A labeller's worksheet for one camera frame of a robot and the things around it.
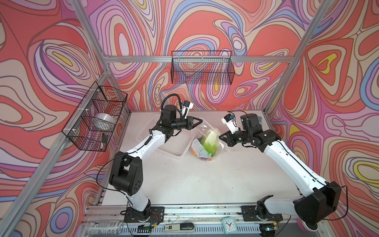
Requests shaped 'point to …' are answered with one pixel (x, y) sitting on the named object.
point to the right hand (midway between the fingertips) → (222, 140)
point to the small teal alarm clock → (230, 225)
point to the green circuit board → (143, 229)
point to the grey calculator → (260, 120)
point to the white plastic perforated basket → (177, 145)
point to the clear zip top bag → (199, 149)
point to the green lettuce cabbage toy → (211, 141)
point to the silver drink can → (104, 228)
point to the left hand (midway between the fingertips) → (202, 121)
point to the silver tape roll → (104, 121)
